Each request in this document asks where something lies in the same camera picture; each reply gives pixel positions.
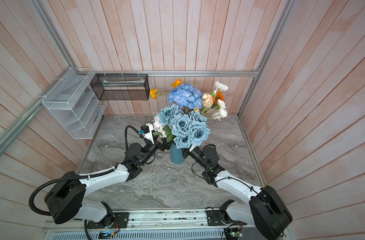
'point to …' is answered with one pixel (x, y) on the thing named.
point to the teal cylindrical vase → (176, 154)
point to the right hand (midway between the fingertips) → (179, 137)
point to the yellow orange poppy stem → (153, 93)
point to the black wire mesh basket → (121, 86)
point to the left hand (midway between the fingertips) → (168, 132)
